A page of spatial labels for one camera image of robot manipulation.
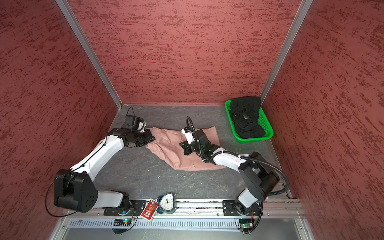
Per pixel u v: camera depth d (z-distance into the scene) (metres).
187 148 0.76
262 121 1.04
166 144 0.90
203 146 0.67
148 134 0.76
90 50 0.87
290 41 0.83
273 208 0.75
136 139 0.70
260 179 0.45
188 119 0.65
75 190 0.40
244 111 1.09
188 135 0.77
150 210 0.72
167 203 0.72
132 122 0.67
